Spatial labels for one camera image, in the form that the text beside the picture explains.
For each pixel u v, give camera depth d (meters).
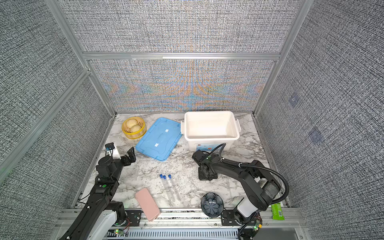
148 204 0.77
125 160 0.73
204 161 0.66
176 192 0.82
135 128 1.03
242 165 0.50
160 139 1.05
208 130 1.04
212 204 0.77
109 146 0.68
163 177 0.87
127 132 1.04
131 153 0.75
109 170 0.61
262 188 0.45
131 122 1.06
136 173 0.86
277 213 0.74
